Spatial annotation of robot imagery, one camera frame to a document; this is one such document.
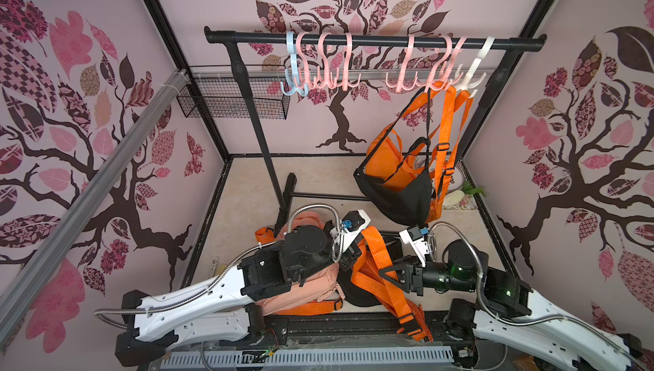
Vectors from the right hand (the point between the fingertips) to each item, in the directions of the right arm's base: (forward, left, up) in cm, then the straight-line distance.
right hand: (381, 273), depth 59 cm
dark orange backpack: (+2, +3, +3) cm, 5 cm away
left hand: (+7, +4, +6) cm, 10 cm away
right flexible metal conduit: (-12, -19, +7) cm, 24 cm away
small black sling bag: (+19, -9, +5) cm, 22 cm away
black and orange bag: (+3, -2, +9) cm, 9 cm away
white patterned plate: (+49, -44, -26) cm, 71 cm away
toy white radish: (+38, -38, -23) cm, 58 cm away
